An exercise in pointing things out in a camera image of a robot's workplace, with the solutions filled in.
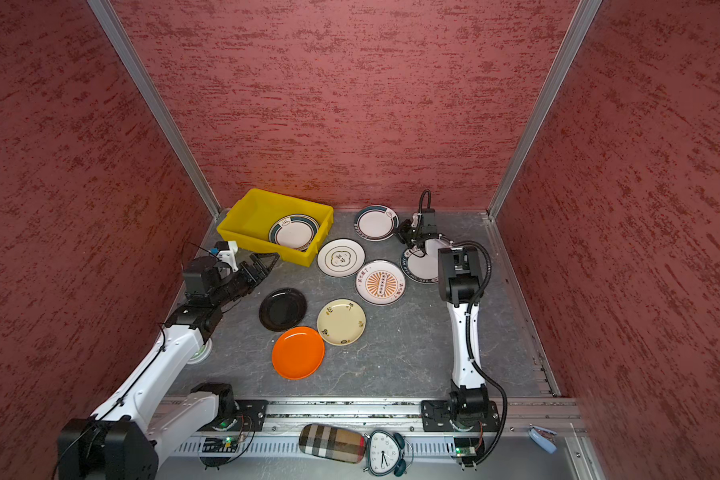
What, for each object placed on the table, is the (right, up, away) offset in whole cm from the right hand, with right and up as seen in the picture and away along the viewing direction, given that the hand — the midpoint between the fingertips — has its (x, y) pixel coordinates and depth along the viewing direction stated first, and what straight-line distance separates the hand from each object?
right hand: (388, 231), depth 112 cm
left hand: (-34, -11, -32) cm, 48 cm away
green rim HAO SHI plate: (+12, -13, -9) cm, 20 cm away
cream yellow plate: (-16, -29, -22) cm, 40 cm away
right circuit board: (+16, -53, -42) cm, 69 cm away
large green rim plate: (-36, 0, 0) cm, 36 cm away
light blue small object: (+35, -51, -41) cm, 75 cm away
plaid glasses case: (-16, -50, -44) cm, 69 cm away
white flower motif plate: (-18, -10, -6) cm, 21 cm away
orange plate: (-28, -36, -28) cm, 53 cm away
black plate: (-36, -25, -19) cm, 48 cm away
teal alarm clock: (-3, -52, -46) cm, 69 cm away
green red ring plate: (-4, +4, +5) cm, 8 cm away
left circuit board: (-42, -52, -42) cm, 79 cm away
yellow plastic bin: (-55, +7, +4) cm, 56 cm away
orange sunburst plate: (-4, -18, -12) cm, 22 cm away
